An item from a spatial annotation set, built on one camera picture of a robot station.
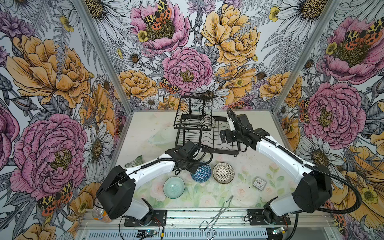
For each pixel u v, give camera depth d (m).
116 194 0.42
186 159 0.64
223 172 0.87
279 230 0.71
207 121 1.11
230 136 0.76
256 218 0.73
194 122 0.90
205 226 0.73
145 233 0.72
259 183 0.83
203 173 0.87
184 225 0.74
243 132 0.63
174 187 0.82
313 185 0.42
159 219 0.74
